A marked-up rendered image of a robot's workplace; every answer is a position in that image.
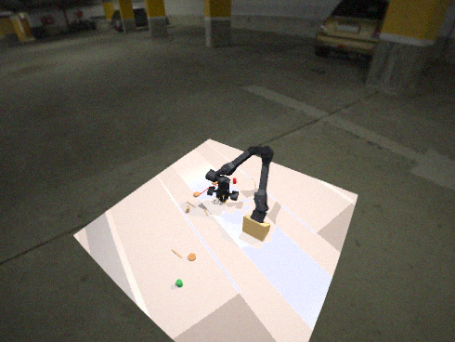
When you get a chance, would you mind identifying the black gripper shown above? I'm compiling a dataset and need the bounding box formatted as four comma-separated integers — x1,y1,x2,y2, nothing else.
207,186,239,203

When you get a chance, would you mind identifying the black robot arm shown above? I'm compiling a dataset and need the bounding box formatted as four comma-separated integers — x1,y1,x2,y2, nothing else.
205,146,274,223

